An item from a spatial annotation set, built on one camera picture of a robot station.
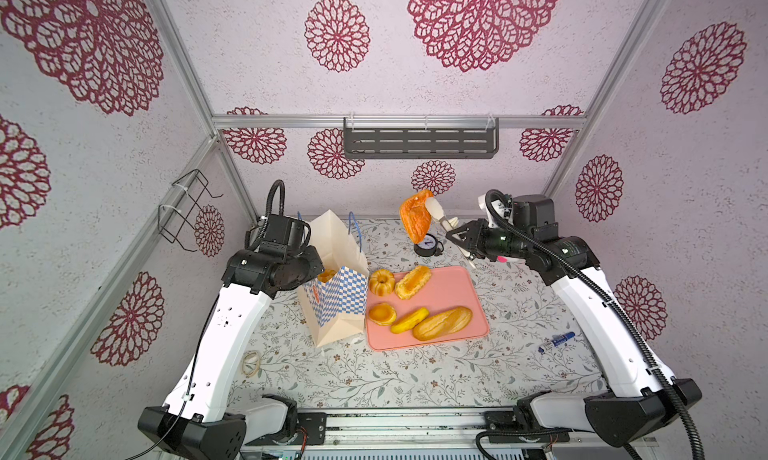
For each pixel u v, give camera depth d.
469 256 0.63
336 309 0.81
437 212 0.73
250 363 0.84
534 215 0.50
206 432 0.36
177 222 0.75
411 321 0.88
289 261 0.58
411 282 0.97
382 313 0.89
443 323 0.87
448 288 0.96
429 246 1.09
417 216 0.75
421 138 0.96
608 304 0.43
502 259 0.59
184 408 0.37
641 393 0.38
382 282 0.98
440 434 0.73
